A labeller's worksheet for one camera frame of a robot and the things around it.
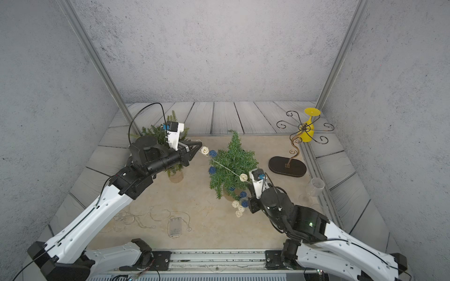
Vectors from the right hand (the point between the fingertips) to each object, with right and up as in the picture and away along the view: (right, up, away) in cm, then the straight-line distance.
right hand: (250, 186), depth 65 cm
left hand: (-17, +15, -3) cm, 22 cm away
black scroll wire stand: (+31, +3, +37) cm, 48 cm away
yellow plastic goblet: (+27, +22, +15) cm, 38 cm away
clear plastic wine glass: (+29, -3, +12) cm, 32 cm away
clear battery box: (-33, -23, +18) cm, 44 cm away
